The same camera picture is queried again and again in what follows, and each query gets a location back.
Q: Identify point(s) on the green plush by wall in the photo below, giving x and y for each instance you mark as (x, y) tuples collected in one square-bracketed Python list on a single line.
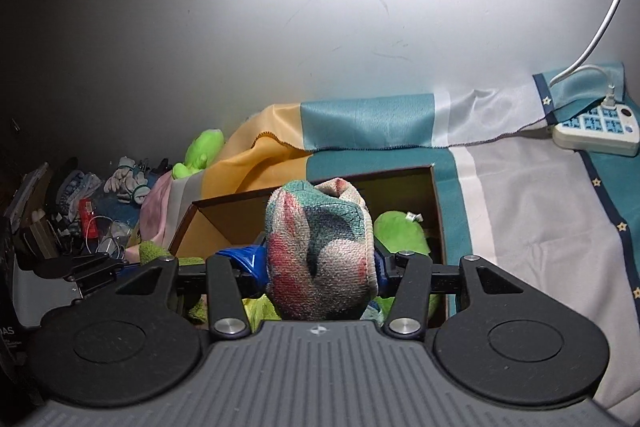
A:
[(200, 154)]

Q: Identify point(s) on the brown cardboard box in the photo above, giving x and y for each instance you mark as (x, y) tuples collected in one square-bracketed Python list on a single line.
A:
[(239, 220)]

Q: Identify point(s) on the pink cloth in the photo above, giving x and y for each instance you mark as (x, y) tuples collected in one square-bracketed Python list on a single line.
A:
[(154, 211)]

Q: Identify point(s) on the white power strip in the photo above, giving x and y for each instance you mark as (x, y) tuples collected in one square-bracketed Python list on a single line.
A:
[(607, 130)]

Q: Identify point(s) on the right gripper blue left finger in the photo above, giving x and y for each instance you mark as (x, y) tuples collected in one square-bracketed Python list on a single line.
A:
[(249, 267)]

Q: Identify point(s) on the red small package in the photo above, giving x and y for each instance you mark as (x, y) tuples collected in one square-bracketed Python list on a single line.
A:
[(87, 218)]

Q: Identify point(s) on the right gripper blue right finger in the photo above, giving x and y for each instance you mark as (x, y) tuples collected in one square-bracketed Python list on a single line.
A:
[(386, 269)]

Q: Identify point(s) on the green plush toy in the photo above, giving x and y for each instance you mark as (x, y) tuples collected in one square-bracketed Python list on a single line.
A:
[(401, 231)]

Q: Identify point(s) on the floral patterned sock bundle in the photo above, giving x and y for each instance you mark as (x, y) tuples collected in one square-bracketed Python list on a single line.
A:
[(320, 249)]

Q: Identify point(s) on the striped teal bed sheet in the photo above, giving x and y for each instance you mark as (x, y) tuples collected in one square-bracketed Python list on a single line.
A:
[(566, 222)]

